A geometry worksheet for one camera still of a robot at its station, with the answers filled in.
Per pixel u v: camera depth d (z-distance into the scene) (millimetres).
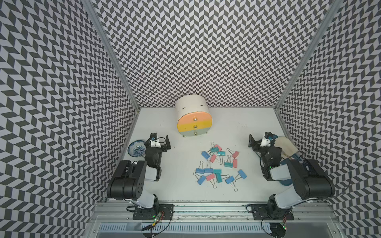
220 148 959
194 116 853
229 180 838
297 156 942
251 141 851
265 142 770
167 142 860
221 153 934
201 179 840
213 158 913
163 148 821
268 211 727
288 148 962
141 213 667
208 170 871
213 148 934
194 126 910
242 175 869
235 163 902
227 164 908
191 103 952
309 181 451
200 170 873
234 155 934
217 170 869
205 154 938
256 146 810
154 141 743
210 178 846
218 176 851
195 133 967
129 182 457
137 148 939
